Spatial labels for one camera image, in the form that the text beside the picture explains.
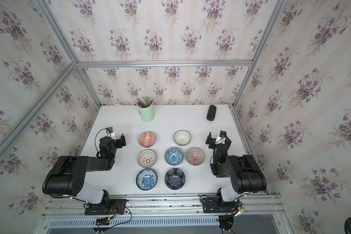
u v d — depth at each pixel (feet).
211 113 3.72
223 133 2.47
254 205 2.41
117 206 2.39
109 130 2.59
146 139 3.23
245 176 1.47
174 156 2.97
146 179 2.68
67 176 1.49
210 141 2.69
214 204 2.40
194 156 2.95
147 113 3.49
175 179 2.68
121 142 2.80
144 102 3.49
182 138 3.23
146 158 2.92
